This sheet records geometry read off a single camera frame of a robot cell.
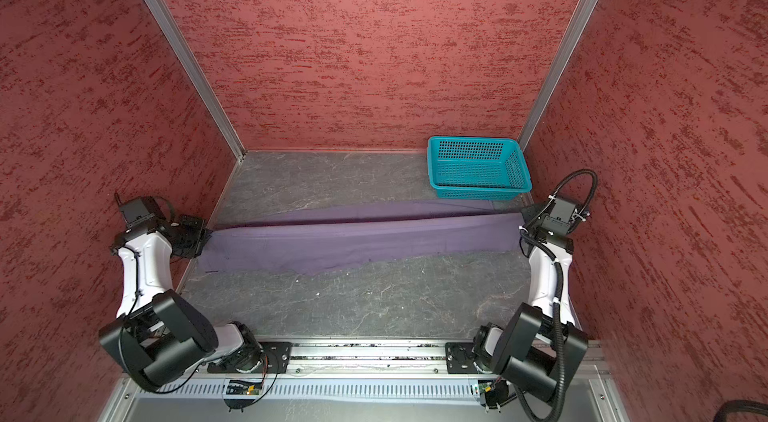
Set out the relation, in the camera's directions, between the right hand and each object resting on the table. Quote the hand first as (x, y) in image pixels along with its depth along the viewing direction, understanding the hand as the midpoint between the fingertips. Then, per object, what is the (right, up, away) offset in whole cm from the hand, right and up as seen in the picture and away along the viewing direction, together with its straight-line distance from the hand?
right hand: (526, 211), depth 83 cm
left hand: (-88, -6, -3) cm, 88 cm away
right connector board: (-13, -43, -12) cm, 47 cm away
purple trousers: (-60, -7, -4) cm, 60 cm away
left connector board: (-77, -43, -10) cm, 88 cm away
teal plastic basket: (-4, +14, +34) cm, 37 cm away
